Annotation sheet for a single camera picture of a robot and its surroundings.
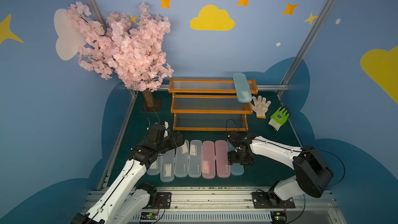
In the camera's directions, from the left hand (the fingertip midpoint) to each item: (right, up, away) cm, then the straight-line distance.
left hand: (179, 136), depth 79 cm
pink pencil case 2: (+23, -19, +5) cm, 30 cm away
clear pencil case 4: (+8, -15, +9) cm, 19 cm away
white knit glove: (+56, +16, +36) cm, 68 cm away
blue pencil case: (+33, +23, +2) cm, 41 cm away
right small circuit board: (+49, -38, -6) cm, 62 cm away
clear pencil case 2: (-7, -18, +5) cm, 20 cm away
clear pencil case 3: (0, -15, +8) cm, 17 cm away
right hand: (+32, -15, +7) cm, 36 cm away
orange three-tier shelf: (+16, +17, +16) cm, 28 cm away
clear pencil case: (-15, -19, +5) cm, 24 cm away
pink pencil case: (+15, -15, +8) cm, 23 cm away
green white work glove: (+65, +7, +27) cm, 70 cm away
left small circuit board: (-14, -36, -7) cm, 39 cm away
